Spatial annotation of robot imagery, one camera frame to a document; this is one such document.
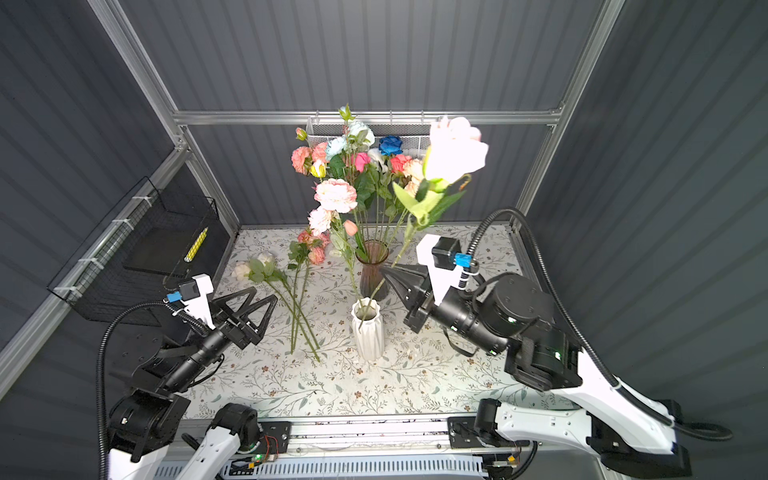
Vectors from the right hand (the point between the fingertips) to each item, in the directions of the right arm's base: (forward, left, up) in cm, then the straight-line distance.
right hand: (385, 271), depth 45 cm
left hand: (+3, +24, -12) cm, 27 cm away
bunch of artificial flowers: (+32, +37, -49) cm, 69 cm away
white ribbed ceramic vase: (+5, +5, -31) cm, 32 cm away
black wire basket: (+25, +62, -19) cm, 69 cm away
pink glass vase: (+30, +6, -32) cm, 44 cm away
